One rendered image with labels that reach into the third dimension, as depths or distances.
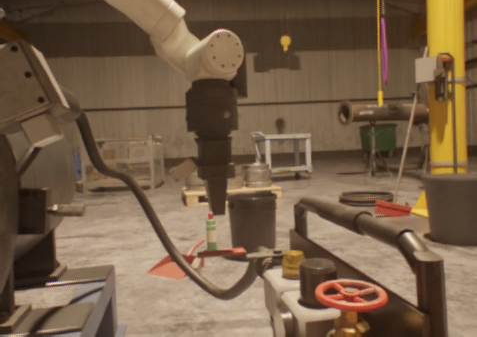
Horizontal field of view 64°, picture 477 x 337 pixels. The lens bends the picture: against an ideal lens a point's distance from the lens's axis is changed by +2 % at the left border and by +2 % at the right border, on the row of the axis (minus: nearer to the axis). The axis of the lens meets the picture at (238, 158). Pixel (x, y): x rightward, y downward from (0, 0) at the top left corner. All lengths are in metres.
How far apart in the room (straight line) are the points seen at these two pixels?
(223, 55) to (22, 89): 0.29
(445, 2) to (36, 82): 3.49
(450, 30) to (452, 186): 1.56
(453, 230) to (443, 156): 1.08
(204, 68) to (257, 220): 1.64
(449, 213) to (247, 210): 1.26
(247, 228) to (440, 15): 2.50
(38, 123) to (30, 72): 0.07
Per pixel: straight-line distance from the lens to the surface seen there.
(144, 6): 0.61
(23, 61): 0.63
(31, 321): 1.13
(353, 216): 0.51
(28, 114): 0.63
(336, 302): 0.41
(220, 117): 0.60
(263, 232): 2.21
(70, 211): 0.71
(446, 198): 2.66
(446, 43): 3.72
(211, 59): 0.59
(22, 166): 0.88
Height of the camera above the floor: 0.66
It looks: 1 degrees down
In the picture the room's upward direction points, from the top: 3 degrees counter-clockwise
